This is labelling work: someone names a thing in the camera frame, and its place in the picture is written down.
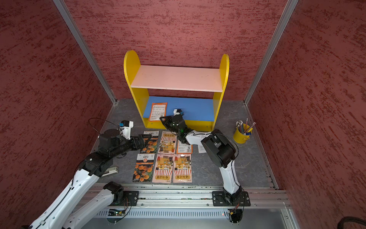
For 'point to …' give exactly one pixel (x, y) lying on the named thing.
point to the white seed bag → (201, 149)
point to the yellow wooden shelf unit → (197, 92)
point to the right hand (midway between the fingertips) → (159, 120)
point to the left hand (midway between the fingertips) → (145, 140)
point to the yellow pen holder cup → (242, 133)
